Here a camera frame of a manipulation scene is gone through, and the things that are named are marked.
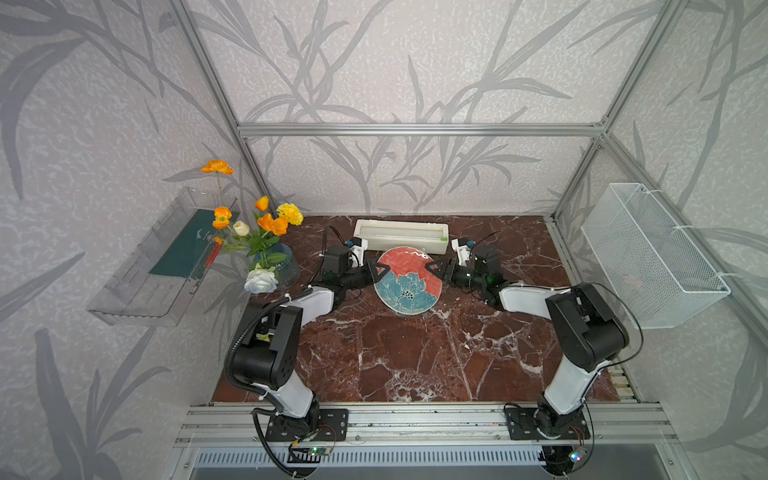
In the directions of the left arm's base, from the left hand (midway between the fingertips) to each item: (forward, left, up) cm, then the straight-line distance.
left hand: (390, 268), depth 89 cm
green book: (-9, +47, +18) cm, 51 cm away
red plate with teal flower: (-4, -6, -4) cm, 8 cm away
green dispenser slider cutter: (+17, -19, -6) cm, 26 cm away
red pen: (-9, +41, +17) cm, 46 cm away
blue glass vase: (+3, +34, -7) cm, 35 cm away
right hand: (+1, -12, -1) cm, 12 cm away
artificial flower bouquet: (-1, +29, +20) cm, 35 cm away
